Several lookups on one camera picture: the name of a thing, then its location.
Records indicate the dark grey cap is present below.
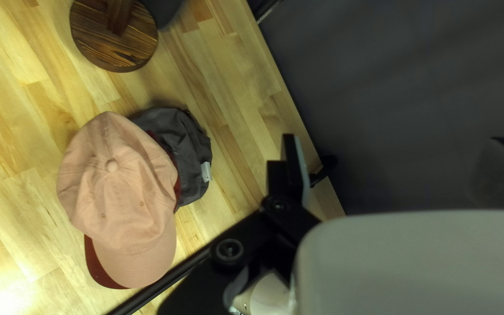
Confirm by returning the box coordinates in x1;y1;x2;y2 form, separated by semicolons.
129;106;214;208

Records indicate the pink cap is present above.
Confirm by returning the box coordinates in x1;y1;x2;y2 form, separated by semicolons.
56;111;179;289

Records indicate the red cap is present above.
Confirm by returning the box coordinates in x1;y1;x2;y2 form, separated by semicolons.
83;129;182;290

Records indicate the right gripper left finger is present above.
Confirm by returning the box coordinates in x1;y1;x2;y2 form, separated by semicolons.
158;133;323;315

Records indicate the wooden cap stand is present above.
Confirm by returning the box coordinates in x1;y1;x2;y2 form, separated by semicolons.
69;0;159;73

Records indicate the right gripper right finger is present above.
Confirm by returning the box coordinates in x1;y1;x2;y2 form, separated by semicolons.
466;136;504;211

